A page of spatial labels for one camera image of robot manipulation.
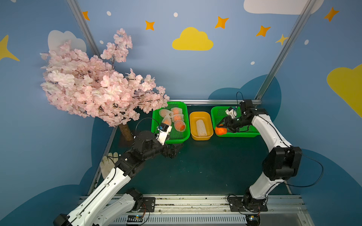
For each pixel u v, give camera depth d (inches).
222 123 31.6
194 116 44.1
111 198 17.8
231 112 31.7
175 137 39.6
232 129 30.4
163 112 42.4
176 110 43.6
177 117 41.8
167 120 40.5
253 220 28.9
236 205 29.5
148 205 29.0
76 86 21.5
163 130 22.8
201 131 40.6
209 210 28.9
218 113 45.0
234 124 29.6
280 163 18.5
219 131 31.5
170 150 23.8
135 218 28.8
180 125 39.0
